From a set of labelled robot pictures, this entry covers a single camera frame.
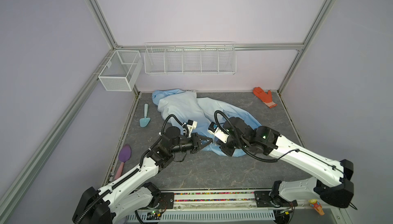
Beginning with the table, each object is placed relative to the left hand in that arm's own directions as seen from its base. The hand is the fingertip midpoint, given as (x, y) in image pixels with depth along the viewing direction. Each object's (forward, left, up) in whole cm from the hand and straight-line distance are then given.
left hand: (212, 144), depth 67 cm
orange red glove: (+46, -47, -24) cm, 70 cm away
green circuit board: (-23, +30, -26) cm, 46 cm away
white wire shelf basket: (+70, +9, -2) cm, 71 cm away
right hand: (+2, -3, -2) cm, 4 cm away
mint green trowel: (+31, +42, -24) cm, 58 cm away
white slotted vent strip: (-23, +37, -24) cm, 50 cm away
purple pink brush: (+9, +51, -26) cm, 58 cm away
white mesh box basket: (+54, +55, 0) cm, 78 cm away
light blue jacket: (+34, +15, -13) cm, 40 cm away
